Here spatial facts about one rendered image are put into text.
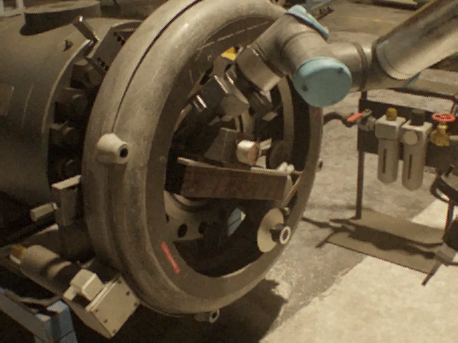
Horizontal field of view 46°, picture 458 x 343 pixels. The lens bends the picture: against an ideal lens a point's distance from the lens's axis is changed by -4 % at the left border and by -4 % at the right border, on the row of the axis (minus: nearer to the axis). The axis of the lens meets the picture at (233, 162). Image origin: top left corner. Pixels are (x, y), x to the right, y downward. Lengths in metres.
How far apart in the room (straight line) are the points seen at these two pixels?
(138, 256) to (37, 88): 0.50
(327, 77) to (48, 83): 0.67
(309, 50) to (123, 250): 0.50
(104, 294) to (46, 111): 0.45
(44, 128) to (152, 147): 0.37
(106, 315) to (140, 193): 0.25
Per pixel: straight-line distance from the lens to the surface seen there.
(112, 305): 1.11
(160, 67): 1.02
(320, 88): 0.96
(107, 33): 1.08
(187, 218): 1.34
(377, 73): 1.01
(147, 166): 1.01
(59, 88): 1.32
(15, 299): 1.53
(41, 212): 1.06
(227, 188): 1.18
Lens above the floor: 1.10
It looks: 24 degrees down
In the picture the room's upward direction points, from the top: 3 degrees counter-clockwise
